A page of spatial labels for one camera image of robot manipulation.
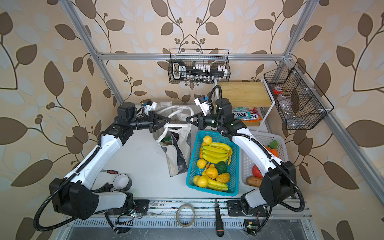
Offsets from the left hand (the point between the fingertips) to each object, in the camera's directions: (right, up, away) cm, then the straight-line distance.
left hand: (169, 119), depth 68 cm
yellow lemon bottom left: (+15, -31, +7) cm, 35 cm away
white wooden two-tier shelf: (+40, +14, +12) cm, 44 cm away
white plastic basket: (+42, -28, +20) cm, 54 cm away
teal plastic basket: (+33, -28, +14) cm, 45 cm away
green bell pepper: (+26, -27, +14) cm, 40 cm away
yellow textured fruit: (+21, -29, +12) cm, 37 cm away
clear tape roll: (+4, -46, +1) cm, 46 cm away
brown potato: (+42, -33, +9) cm, 54 cm away
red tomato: (+45, -29, +12) cm, 54 cm away
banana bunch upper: (+25, -20, +21) cm, 38 cm away
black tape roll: (-29, -35, +14) cm, 48 cm away
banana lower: (+22, -34, +8) cm, 42 cm away
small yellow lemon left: (+15, -25, +16) cm, 34 cm away
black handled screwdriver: (+23, -48, +1) cm, 53 cm away
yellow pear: (+19, -13, +21) cm, 31 cm away
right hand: (+9, 0, +3) cm, 9 cm away
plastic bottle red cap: (+57, +7, +5) cm, 58 cm away
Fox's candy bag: (+42, +3, +18) cm, 46 cm away
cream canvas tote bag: (+2, -9, +1) cm, 9 cm away
